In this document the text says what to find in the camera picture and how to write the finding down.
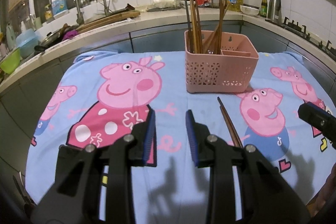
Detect bundle of wooden chopsticks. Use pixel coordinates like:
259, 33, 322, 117
184, 0, 231, 54

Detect curved steel faucet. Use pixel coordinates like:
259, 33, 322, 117
82, 0, 109, 17

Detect white ceramic bowl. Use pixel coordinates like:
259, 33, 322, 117
239, 4, 260, 17

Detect small yellow bottle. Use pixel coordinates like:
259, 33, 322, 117
44, 4, 53, 21

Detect tall steel faucet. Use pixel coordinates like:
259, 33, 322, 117
49, 0, 85, 25

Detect blue plastic container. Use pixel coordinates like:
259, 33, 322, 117
15, 29, 40, 58

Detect black gas stove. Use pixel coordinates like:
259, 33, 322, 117
265, 17, 336, 60

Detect wooden cutting board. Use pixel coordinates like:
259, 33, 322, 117
76, 10, 141, 33

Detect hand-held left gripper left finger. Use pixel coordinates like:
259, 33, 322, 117
31, 108, 157, 224

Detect person's right forearm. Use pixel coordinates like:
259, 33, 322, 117
307, 164, 336, 224

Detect pale green bottle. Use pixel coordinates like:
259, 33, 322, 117
6, 24, 16, 50

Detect purple cloth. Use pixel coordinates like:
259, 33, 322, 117
63, 30, 79, 40

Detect dark brown chopstick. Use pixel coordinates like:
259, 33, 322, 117
220, 106, 243, 148
217, 97, 238, 147

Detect white detergent jug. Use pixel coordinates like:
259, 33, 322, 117
51, 0, 69, 17

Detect white kitchen counter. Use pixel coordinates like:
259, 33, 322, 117
0, 7, 336, 93

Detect white plastic bag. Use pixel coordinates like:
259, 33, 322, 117
153, 0, 176, 8

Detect steel thermos flask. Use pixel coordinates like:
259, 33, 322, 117
268, 0, 282, 23

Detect dark cooking pan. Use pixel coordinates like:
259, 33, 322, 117
34, 31, 63, 50

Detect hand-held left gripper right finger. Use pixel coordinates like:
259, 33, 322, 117
185, 109, 311, 224

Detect cartoon pig printed blanket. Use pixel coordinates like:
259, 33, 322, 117
25, 49, 336, 224

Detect pink plastic utensil basket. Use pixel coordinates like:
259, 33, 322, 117
184, 29, 259, 94

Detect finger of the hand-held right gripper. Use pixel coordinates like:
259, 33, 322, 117
297, 102, 336, 148

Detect green plastic bowl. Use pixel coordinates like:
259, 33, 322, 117
0, 48, 21, 75

